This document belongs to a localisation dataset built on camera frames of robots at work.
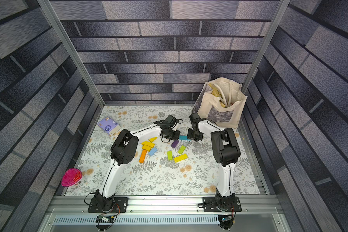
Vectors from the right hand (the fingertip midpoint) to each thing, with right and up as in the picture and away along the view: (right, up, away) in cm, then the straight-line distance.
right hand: (191, 137), depth 101 cm
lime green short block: (-7, -7, -7) cm, 12 cm away
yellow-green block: (-8, -12, -11) cm, 18 cm away
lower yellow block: (-30, -7, -8) cm, 32 cm away
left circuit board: (-48, -37, -30) cm, 68 cm away
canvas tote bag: (+18, +25, -10) cm, 33 cm away
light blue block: (-26, -8, -8) cm, 29 cm away
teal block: (-5, 0, 0) cm, 5 cm away
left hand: (-8, +1, -2) cm, 8 cm away
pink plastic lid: (-67, -17, -27) cm, 74 cm away
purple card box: (-59, +8, -1) cm, 59 cm away
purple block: (-12, -4, -4) cm, 13 cm away
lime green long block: (-15, -11, -9) cm, 20 cm away
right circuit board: (+15, -38, -28) cm, 50 cm away
